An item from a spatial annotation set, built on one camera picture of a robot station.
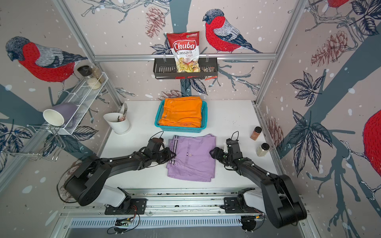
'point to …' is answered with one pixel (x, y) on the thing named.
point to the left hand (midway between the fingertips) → (178, 152)
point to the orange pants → (184, 111)
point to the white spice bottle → (262, 149)
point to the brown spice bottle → (255, 133)
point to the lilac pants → (193, 161)
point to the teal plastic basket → (183, 129)
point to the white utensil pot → (120, 127)
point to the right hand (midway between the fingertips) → (213, 153)
